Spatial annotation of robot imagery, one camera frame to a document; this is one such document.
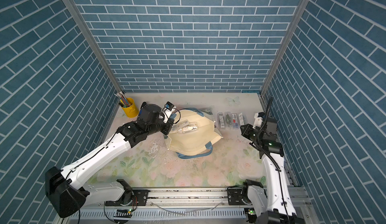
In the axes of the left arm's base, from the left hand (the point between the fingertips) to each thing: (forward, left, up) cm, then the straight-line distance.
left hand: (177, 120), depth 77 cm
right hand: (-2, -35, -3) cm, 35 cm away
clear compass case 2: (+8, 0, -16) cm, 18 cm away
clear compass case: (0, -34, -2) cm, 34 cm away
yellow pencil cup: (+18, +34, -16) cm, 42 cm away
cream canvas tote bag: (-5, -9, -16) cm, 19 cm away
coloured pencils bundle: (+23, +39, -11) cm, 47 cm away
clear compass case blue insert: (+12, -37, -22) cm, 44 cm away
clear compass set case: (+14, -32, -21) cm, 40 cm away
